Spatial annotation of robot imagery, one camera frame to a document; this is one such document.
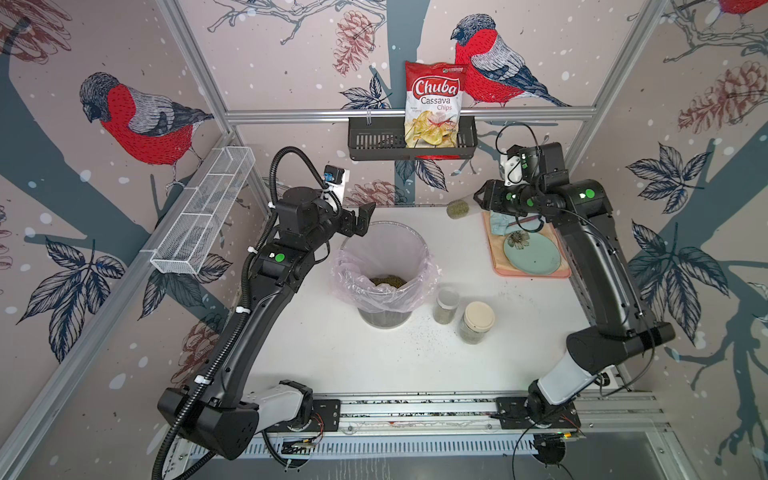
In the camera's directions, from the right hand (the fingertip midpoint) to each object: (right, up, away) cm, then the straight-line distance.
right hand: (480, 194), depth 71 cm
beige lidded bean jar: (+1, -32, +5) cm, 33 cm away
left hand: (-29, 0, -4) cm, 29 cm away
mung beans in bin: (-22, -25, +27) cm, 43 cm away
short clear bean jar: (-6, -30, +10) cm, 32 cm away
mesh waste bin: (-24, -21, +22) cm, 38 cm away
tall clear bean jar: (-2, -3, +9) cm, 10 cm away
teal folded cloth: (+21, -6, +43) cm, 48 cm away
